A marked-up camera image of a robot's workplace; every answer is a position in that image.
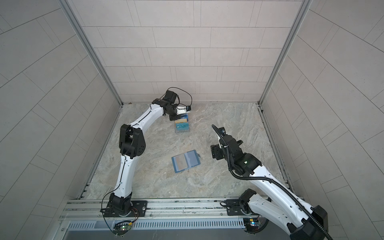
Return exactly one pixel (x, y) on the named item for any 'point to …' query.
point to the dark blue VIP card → (184, 116)
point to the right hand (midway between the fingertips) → (216, 145)
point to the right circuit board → (251, 225)
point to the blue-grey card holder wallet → (185, 160)
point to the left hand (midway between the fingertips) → (182, 110)
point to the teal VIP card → (182, 126)
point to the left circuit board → (121, 227)
